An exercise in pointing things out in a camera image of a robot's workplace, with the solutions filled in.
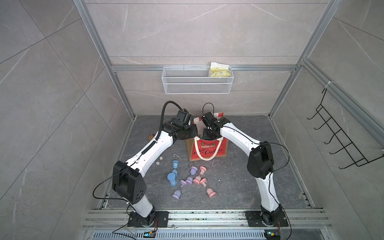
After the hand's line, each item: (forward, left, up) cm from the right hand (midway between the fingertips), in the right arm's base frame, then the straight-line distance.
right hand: (208, 137), depth 94 cm
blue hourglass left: (-14, +21, -8) cm, 27 cm away
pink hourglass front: (-32, +1, -7) cm, 33 cm away
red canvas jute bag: (-7, +6, -4) cm, 9 cm away
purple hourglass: (-33, +19, -7) cm, 38 cm away
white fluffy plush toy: (-13, +33, -9) cm, 37 cm away
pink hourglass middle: (-18, +4, -7) cm, 20 cm away
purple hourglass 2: (-19, +10, -8) cm, 23 cm away
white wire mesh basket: (+34, +8, +20) cm, 40 cm away
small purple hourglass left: (-26, +16, -8) cm, 32 cm away
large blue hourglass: (-26, +22, 0) cm, 34 cm away
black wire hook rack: (-27, -58, +21) cm, 68 cm away
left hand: (-4, +6, +13) cm, 15 cm away
